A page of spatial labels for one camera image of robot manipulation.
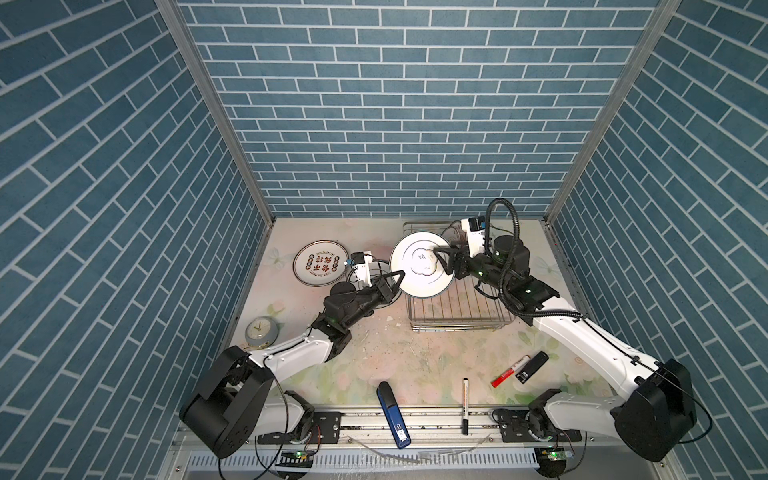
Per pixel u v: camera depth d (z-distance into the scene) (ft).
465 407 2.51
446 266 2.28
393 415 2.37
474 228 2.12
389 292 2.35
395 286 2.46
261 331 2.84
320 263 3.44
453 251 2.18
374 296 2.30
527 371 2.65
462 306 3.08
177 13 2.32
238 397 1.37
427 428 2.47
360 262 2.35
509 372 2.70
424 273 2.56
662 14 2.34
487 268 1.98
